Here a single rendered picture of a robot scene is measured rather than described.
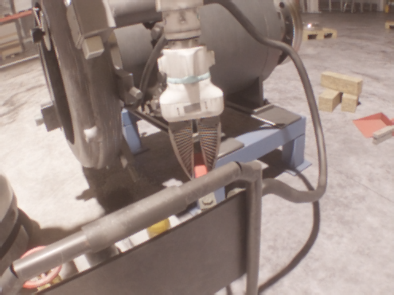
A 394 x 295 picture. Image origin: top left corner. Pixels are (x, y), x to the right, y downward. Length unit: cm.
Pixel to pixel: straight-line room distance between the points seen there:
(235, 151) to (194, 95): 62
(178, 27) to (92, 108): 42
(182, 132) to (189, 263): 22
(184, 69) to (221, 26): 64
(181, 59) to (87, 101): 40
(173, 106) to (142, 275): 26
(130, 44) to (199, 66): 60
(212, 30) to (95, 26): 49
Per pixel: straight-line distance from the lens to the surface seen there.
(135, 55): 105
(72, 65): 79
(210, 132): 53
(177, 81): 47
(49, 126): 116
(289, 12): 149
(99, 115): 81
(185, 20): 45
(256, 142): 114
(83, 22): 69
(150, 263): 42
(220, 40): 108
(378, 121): 206
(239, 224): 49
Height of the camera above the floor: 77
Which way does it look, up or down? 28 degrees down
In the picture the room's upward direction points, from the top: 7 degrees counter-clockwise
